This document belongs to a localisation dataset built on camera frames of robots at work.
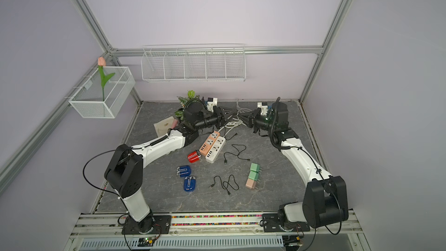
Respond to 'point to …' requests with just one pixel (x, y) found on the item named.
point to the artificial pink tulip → (104, 81)
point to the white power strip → (215, 149)
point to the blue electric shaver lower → (189, 183)
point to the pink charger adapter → (251, 183)
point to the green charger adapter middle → (253, 175)
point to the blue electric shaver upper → (183, 171)
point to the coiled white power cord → (238, 122)
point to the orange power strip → (209, 143)
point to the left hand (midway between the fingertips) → (238, 113)
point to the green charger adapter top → (255, 167)
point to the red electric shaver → (194, 156)
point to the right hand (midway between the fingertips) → (236, 113)
